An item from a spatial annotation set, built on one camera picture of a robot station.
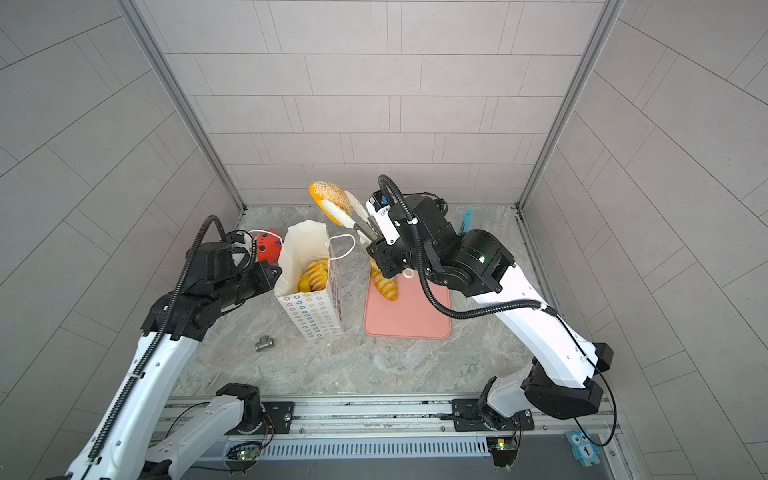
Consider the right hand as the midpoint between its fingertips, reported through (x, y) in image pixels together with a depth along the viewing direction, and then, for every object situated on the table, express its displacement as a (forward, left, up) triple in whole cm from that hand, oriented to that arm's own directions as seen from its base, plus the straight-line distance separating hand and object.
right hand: (373, 247), depth 58 cm
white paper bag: (-3, +16, -21) cm, 26 cm away
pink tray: (+2, -8, -36) cm, 37 cm away
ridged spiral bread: (+9, +17, -22) cm, 29 cm away
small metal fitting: (-4, +33, -34) cm, 48 cm away
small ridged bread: (+11, -1, -34) cm, 36 cm away
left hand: (+5, +21, -11) cm, 24 cm away
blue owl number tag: (-32, -43, -37) cm, 65 cm away
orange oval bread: (+9, +22, -25) cm, 34 cm away
